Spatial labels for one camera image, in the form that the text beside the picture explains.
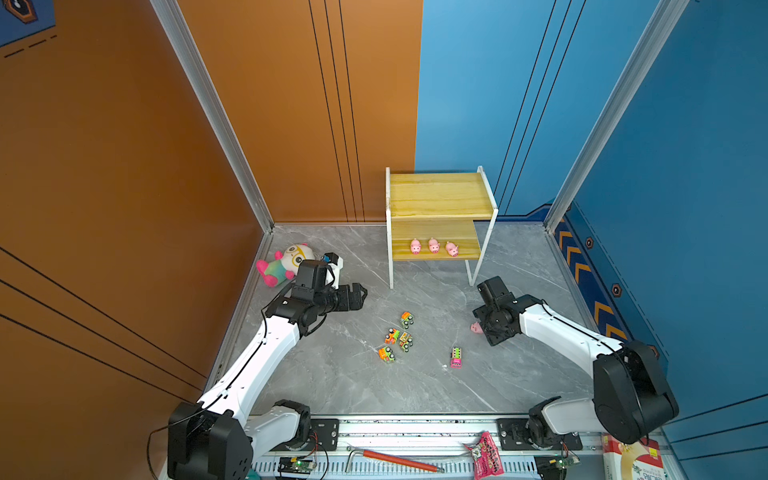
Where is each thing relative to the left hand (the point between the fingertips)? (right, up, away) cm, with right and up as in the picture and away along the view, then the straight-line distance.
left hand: (354, 288), depth 82 cm
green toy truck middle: (+15, -16, +5) cm, 22 cm away
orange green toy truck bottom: (+9, -19, +3) cm, 21 cm away
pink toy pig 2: (+23, +12, +9) cm, 28 cm away
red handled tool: (+10, -39, -11) cm, 42 cm away
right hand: (+36, -11, +7) cm, 38 cm away
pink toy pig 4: (+34, -11, +1) cm, 36 cm away
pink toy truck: (+28, -20, +1) cm, 35 cm away
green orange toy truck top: (+15, -11, +9) cm, 21 cm away
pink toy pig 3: (+29, +11, +7) cm, 31 cm away
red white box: (+66, -37, -15) cm, 77 cm away
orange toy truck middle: (+10, -15, +5) cm, 19 cm away
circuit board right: (+49, -41, -11) cm, 65 cm away
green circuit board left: (-13, -41, -11) cm, 44 cm away
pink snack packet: (+33, -38, -12) cm, 52 cm away
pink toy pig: (+17, +12, +8) cm, 22 cm away
